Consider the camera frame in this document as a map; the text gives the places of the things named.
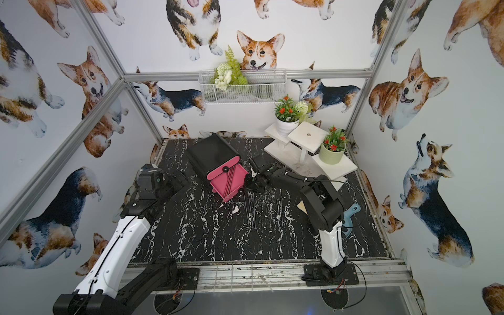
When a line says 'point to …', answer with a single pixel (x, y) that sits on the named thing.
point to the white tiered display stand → (295, 151)
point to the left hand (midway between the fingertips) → (178, 174)
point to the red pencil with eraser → (228, 183)
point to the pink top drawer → (223, 168)
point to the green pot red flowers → (333, 149)
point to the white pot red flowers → (287, 114)
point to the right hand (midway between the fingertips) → (240, 187)
